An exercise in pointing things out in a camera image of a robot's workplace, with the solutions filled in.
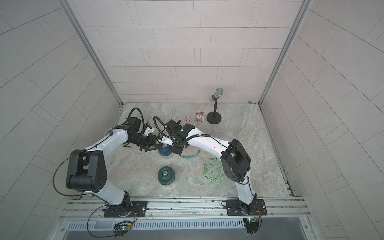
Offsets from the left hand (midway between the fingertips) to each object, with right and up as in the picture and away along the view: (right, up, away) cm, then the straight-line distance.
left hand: (162, 143), depth 85 cm
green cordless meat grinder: (+5, -13, -13) cm, 19 cm away
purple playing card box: (+22, +15, +20) cm, 33 cm away
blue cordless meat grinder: (+3, -3, -4) cm, 6 cm away
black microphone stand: (+32, +14, +20) cm, 40 cm away
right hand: (+8, -2, -1) cm, 8 cm away
